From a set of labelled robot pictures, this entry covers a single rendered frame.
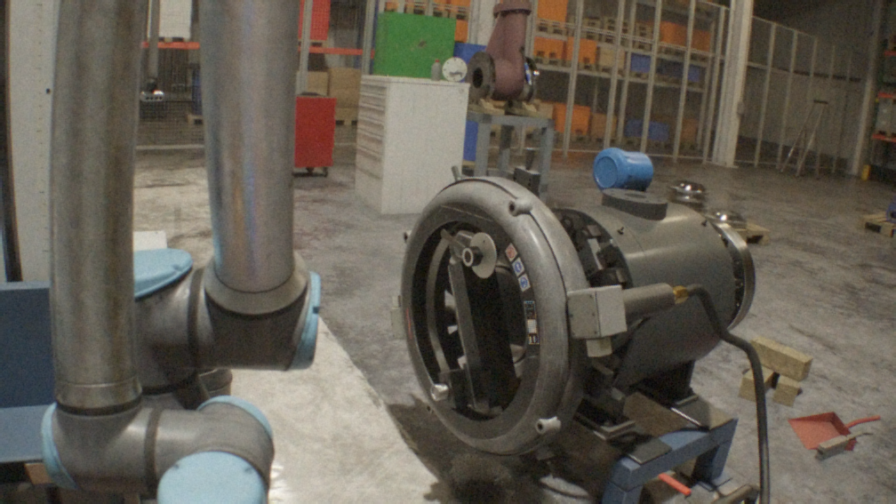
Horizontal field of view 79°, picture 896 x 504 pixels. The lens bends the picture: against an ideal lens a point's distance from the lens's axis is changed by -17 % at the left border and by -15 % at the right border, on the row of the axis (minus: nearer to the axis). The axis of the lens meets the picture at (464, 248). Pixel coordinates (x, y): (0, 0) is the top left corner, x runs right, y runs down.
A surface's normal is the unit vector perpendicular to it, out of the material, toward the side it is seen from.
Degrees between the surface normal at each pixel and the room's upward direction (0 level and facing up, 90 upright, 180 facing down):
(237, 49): 114
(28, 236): 90
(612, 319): 67
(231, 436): 12
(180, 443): 42
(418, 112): 90
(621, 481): 90
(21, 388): 90
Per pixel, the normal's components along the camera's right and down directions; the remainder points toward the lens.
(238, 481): 0.10, -0.93
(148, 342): 0.23, 0.36
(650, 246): 0.43, -0.56
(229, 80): -0.08, 0.63
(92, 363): 0.49, 0.12
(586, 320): -0.83, 0.07
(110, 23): 0.69, 0.11
